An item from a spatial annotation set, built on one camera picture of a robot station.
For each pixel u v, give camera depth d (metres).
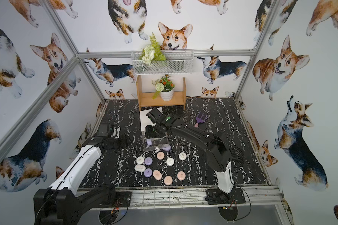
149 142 0.82
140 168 0.83
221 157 0.50
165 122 0.59
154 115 0.64
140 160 0.86
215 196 0.73
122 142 0.75
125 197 0.74
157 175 0.80
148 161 0.86
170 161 0.86
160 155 0.88
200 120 1.09
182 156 0.88
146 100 1.11
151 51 0.78
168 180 0.78
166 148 0.89
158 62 0.84
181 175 0.80
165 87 1.01
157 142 0.97
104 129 0.65
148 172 0.82
